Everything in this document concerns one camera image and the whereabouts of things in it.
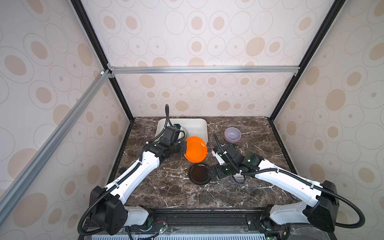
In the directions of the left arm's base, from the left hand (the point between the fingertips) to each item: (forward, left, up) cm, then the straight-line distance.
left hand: (188, 142), depth 79 cm
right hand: (-13, -14, -7) cm, 20 cm away
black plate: (-9, -6, -20) cm, 23 cm away
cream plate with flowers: (-6, +1, +15) cm, 16 cm away
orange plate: (+1, -4, -8) cm, 9 cm away
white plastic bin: (+31, -4, -25) cm, 40 cm away
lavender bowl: (+18, -29, -17) cm, 39 cm away
